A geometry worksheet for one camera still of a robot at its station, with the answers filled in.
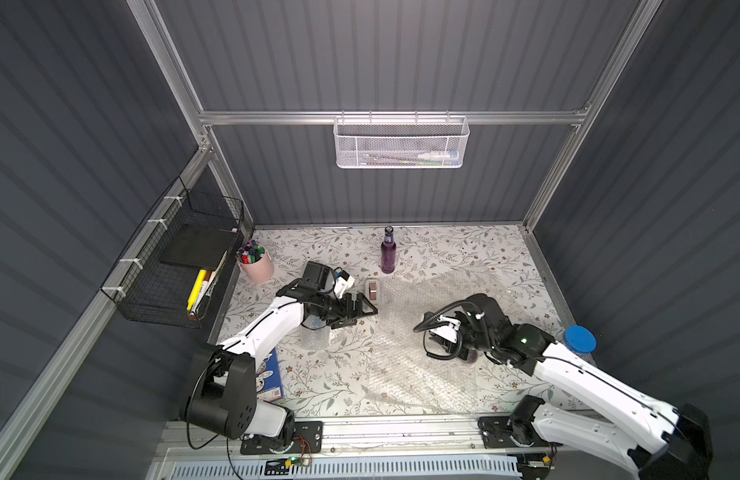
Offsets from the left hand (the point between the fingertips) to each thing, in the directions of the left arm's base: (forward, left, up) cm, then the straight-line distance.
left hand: (369, 320), depth 80 cm
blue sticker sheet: (-11, +28, -12) cm, 33 cm away
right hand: (-3, -18, +2) cm, 19 cm away
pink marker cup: (+22, +37, -2) cm, 44 cm away
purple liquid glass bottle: (+26, -6, -1) cm, 27 cm away
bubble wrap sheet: (-11, -10, -12) cm, 20 cm away
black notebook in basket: (+16, +46, +13) cm, 51 cm away
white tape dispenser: (+15, -1, -8) cm, 17 cm away
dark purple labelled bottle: (-7, -28, -6) cm, 30 cm away
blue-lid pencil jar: (-9, -50, +6) cm, 51 cm away
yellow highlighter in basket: (+5, +42, +13) cm, 44 cm away
